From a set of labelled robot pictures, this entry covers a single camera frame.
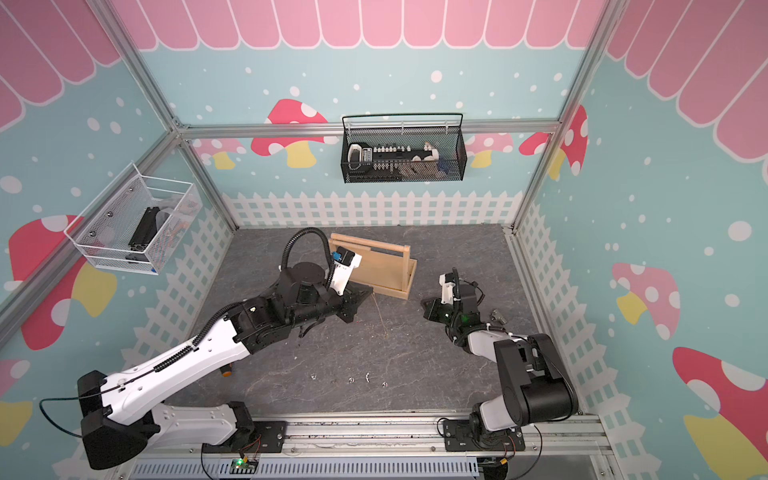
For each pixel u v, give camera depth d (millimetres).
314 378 834
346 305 588
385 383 831
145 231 701
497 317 940
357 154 898
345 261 573
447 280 847
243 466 727
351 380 832
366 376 848
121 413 388
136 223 715
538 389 440
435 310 811
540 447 698
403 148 911
